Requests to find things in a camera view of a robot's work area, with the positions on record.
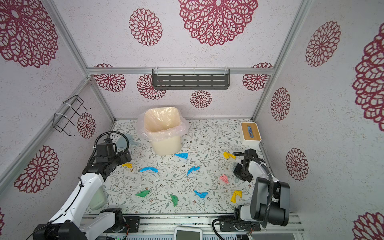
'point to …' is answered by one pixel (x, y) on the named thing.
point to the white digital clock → (183, 233)
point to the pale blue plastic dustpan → (124, 140)
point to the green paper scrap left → (143, 193)
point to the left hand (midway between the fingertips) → (122, 158)
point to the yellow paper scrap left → (129, 165)
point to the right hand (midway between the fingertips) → (239, 173)
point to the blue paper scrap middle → (194, 168)
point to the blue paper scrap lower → (202, 195)
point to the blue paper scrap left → (148, 168)
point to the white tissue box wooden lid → (250, 134)
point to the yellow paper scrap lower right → (233, 198)
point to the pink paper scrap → (224, 178)
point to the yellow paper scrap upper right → (227, 155)
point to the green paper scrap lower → (175, 200)
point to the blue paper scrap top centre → (184, 155)
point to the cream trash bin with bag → (163, 127)
